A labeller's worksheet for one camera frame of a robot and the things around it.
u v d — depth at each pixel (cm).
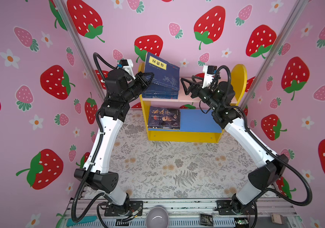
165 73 65
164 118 91
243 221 70
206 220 69
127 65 55
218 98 52
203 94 58
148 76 60
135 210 72
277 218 70
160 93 70
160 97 70
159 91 70
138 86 55
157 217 71
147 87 54
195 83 56
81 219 38
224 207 73
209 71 55
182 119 98
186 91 60
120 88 46
